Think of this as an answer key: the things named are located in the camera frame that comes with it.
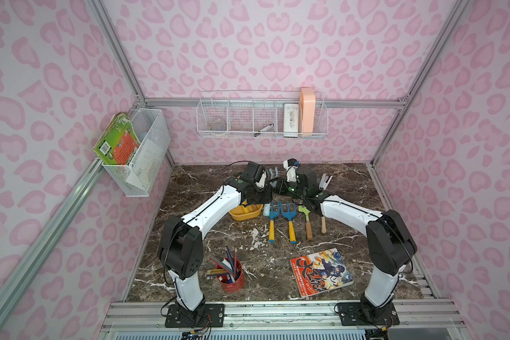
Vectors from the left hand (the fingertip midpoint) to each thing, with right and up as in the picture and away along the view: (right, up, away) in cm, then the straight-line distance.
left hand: (272, 194), depth 87 cm
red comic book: (+18, -30, -5) cm, 35 cm away
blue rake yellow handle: (+1, -10, +12) cm, 16 cm away
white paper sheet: (-50, +12, -2) cm, 52 cm away
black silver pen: (-2, +30, +10) cm, 31 cm away
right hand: (-2, +5, 0) cm, 5 cm away
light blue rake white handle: (0, +6, -7) cm, 9 cm away
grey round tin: (-24, +30, +10) cm, 40 cm away
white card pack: (+8, +32, +4) cm, 33 cm away
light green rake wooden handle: (+17, -15, +7) cm, 23 cm away
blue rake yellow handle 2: (+9, -11, +11) cm, 18 cm away
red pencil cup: (-16, -29, -9) cm, 34 cm away
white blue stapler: (+29, +5, +23) cm, 37 cm away
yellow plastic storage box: (-12, -9, +11) cm, 19 cm away
